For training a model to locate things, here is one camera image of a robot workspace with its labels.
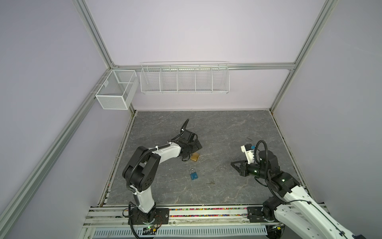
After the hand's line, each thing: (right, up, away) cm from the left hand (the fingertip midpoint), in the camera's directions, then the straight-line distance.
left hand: (197, 150), depth 94 cm
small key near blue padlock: (+9, -17, -9) cm, 21 cm away
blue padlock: (-2, -14, -7) cm, 16 cm away
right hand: (+18, -4, -19) cm, 27 cm away
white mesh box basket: (-55, +40, +8) cm, 68 cm away
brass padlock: (-1, -4, 0) cm, 4 cm away
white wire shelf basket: (-8, +47, +3) cm, 48 cm away
